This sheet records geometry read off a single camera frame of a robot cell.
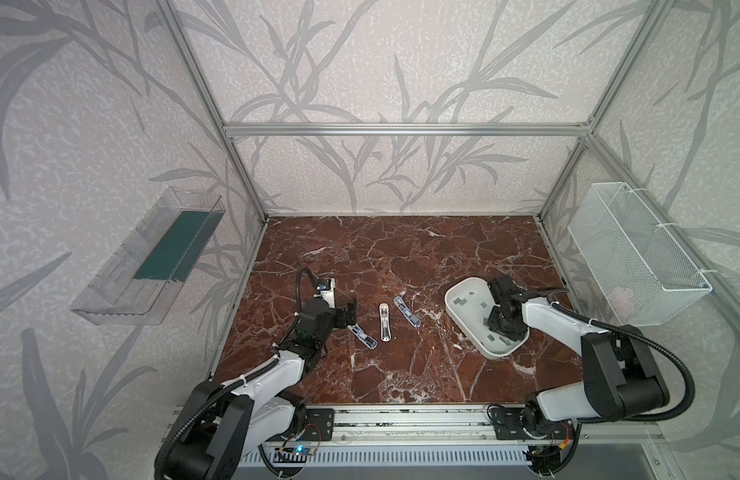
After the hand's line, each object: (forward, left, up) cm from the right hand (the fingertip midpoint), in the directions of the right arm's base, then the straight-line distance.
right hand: (498, 319), depth 92 cm
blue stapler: (-5, +43, +1) cm, 43 cm away
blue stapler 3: (0, +27, +1) cm, 27 cm away
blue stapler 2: (-4, +35, +1) cm, 35 cm away
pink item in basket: (-4, -24, +21) cm, 32 cm away
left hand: (+5, +47, +9) cm, 48 cm away
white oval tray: (+6, +8, -1) cm, 10 cm away
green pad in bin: (+2, +81, +35) cm, 88 cm away
